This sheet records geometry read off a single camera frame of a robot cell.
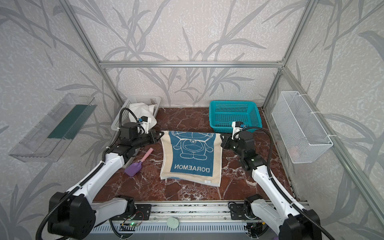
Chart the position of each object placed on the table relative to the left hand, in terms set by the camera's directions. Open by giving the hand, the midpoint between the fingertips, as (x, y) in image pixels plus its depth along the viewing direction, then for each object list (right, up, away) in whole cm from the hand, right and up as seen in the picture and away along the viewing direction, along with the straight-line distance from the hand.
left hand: (165, 129), depth 80 cm
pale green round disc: (+6, -44, -10) cm, 45 cm away
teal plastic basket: (+36, +10, +36) cm, 52 cm away
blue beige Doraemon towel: (+14, -17, +9) cm, 24 cm away
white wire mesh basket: (+62, -2, -18) cm, 65 cm away
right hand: (+31, -1, 0) cm, 31 cm away
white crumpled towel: (-22, +12, +22) cm, 33 cm away
